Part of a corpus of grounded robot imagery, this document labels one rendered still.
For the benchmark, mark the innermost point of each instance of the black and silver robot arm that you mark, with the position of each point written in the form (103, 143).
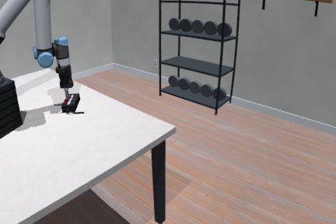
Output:
(44, 50)

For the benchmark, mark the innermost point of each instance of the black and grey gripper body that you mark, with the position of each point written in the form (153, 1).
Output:
(65, 73)

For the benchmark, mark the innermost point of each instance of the black power strip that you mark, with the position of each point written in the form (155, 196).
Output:
(68, 105)

